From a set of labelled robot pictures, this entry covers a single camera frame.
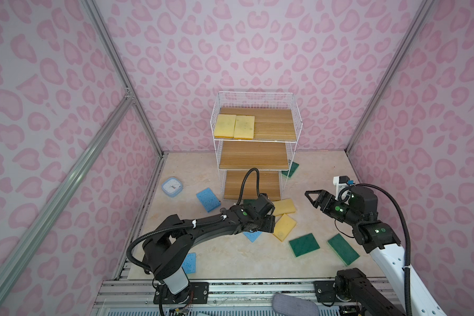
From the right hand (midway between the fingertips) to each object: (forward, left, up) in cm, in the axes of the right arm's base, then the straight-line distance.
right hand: (310, 196), depth 73 cm
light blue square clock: (+17, +63, -19) cm, 68 cm away
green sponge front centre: (-10, 0, -23) cm, 25 cm away
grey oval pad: (-32, +8, -19) cm, 38 cm away
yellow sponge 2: (-2, +7, -23) cm, 24 cm away
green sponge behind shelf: (+32, -1, -22) cm, 39 cm away
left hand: (-4, +13, -16) cm, 21 cm away
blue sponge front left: (-19, +47, -22) cm, 55 cm away
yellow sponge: (+8, +6, -23) cm, 25 cm away
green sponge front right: (-12, -16, -22) cm, 30 cm away
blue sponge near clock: (+11, +43, -21) cm, 49 cm away
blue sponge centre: (-6, +21, -23) cm, 32 cm away
